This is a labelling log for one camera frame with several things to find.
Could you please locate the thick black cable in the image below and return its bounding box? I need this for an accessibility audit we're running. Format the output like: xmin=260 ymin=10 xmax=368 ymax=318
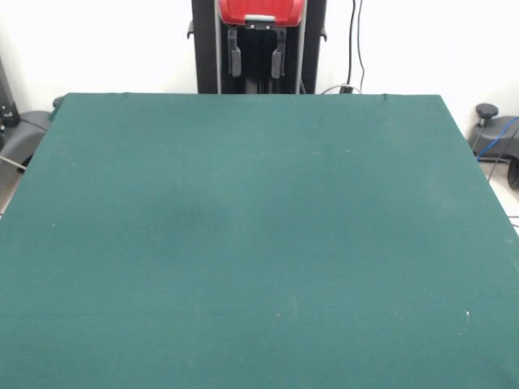
xmin=346 ymin=0 xmax=357 ymax=86

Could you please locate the thin black cable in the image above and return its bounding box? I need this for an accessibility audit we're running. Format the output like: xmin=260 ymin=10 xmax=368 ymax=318
xmin=357 ymin=0 xmax=366 ymax=89

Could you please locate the dark green table cloth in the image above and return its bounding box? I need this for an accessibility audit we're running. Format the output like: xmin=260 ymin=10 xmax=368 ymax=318
xmin=0 ymin=92 xmax=519 ymax=389

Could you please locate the black equipment tower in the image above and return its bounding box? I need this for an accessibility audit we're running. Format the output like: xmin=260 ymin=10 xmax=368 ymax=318
xmin=0 ymin=56 xmax=21 ymax=131

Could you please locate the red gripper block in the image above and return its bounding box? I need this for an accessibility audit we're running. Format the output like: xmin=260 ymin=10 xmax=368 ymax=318
xmin=218 ymin=0 xmax=304 ymax=79

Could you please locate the blue cable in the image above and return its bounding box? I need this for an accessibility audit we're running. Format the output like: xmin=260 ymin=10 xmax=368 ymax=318
xmin=478 ymin=117 xmax=519 ymax=162

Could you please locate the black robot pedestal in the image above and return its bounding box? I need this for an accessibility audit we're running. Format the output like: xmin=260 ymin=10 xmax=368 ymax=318
xmin=187 ymin=0 xmax=328 ymax=95

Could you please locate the grey pedestal foot with knob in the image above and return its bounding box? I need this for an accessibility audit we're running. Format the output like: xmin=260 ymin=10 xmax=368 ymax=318
xmin=468 ymin=103 xmax=519 ymax=163

